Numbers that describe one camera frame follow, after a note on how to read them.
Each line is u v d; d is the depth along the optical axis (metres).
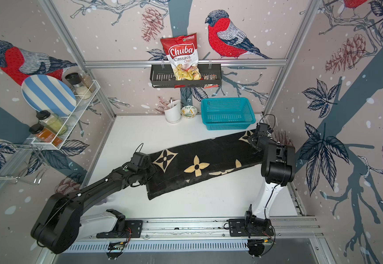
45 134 0.61
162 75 0.95
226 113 1.22
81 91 0.83
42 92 0.70
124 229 0.70
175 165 0.91
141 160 0.70
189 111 1.22
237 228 0.73
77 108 0.76
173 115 1.10
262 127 0.83
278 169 0.53
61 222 0.41
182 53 0.80
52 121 0.65
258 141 0.75
